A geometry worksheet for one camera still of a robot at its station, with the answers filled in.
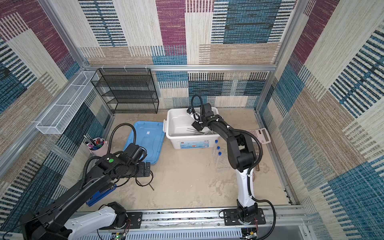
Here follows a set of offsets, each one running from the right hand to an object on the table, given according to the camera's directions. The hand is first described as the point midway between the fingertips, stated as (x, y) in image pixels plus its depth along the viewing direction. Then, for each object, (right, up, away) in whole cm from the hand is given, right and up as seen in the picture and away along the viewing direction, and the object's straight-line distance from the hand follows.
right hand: (198, 120), depth 100 cm
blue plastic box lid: (-33, -11, +5) cm, 35 cm away
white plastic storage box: (-11, -9, +5) cm, 15 cm away
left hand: (-28, -25, -24) cm, 45 cm away
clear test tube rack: (+8, -17, -39) cm, 43 cm away
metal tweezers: (-1, -7, +7) cm, 10 cm away
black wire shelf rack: (-51, +22, +10) cm, 56 cm away
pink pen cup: (-59, -15, -11) cm, 62 cm away
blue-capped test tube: (+10, -18, -11) cm, 23 cm away
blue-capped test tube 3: (+11, -24, -13) cm, 30 cm away
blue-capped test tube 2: (+10, -18, -15) cm, 26 cm away
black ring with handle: (-25, -32, -26) cm, 48 cm away
